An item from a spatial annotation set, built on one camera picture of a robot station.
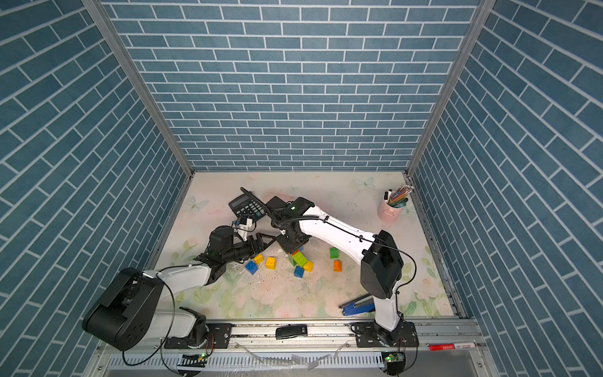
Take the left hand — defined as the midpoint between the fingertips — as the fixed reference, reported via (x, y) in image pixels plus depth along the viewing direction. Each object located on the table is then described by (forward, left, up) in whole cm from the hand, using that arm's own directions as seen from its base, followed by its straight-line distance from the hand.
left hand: (276, 244), depth 84 cm
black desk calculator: (+23, +18, -8) cm, 30 cm away
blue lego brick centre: (-7, -8, -8) cm, 14 cm away
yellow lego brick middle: (-4, +2, -7) cm, 8 cm away
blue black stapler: (-18, -31, -8) cm, 37 cm away
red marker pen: (-31, -52, -8) cm, 61 cm away
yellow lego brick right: (-5, -12, -7) cm, 15 cm away
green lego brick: (-4, -6, -5) cm, 8 cm away
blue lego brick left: (-6, +9, -6) cm, 13 cm away
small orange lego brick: (-5, -23, -9) cm, 25 cm away
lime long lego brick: (-6, -9, 0) cm, 10 cm away
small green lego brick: (+1, -22, -8) cm, 23 cm away
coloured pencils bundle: (+19, -48, +4) cm, 52 cm away
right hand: (-2, -6, +2) cm, 7 cm away
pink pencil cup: (+16, -45, -1) cm, 47 cm away
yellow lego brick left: (-3, +7, -7) cm, 10 cm away
